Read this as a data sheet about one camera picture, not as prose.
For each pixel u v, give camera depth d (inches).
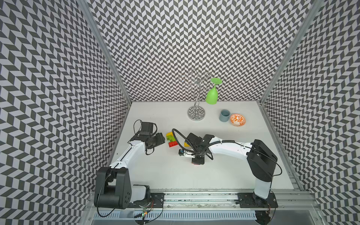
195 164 34.4
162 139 31.0
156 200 27.8
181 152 29.6
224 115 41.0
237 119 41.3
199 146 24.8
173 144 36.0
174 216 27.3
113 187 16.1
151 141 30.2
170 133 29.7
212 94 36.1
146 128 26.8
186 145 28.4
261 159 18.9
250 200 28.5
